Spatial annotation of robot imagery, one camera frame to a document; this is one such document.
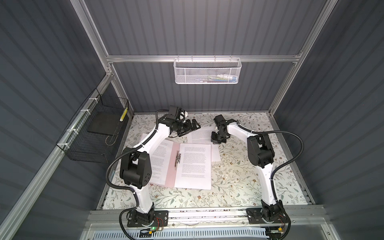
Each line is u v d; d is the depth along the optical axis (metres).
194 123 0.80
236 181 0.86
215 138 0.94
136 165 0.49
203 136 1.06
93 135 0.74
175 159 0.95
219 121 0.87
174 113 0.71
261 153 0.60
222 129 0.80
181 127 0.76
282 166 0.58
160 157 0.93
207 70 1.24
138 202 0.57
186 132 0.81
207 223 0.73
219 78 0.92
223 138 0.88
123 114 0.81
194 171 0.89
